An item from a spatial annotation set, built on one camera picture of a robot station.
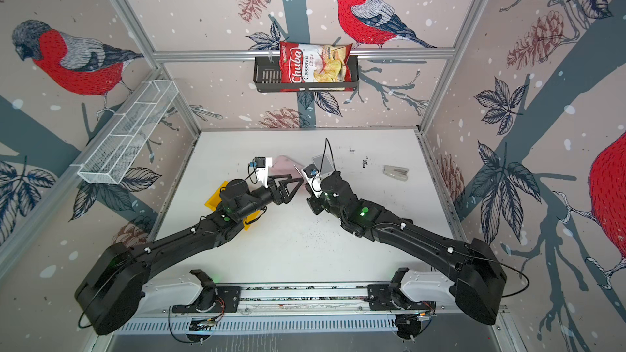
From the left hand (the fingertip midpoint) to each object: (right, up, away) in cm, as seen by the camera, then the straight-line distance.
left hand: (296, 180), depth 72 cm
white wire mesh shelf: (-56, +10, +2) cm, 56 cm away
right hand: (+3, -3, +4) cm, 6 cm away
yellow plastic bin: (-33, -10, +19) cm, 39 cm away
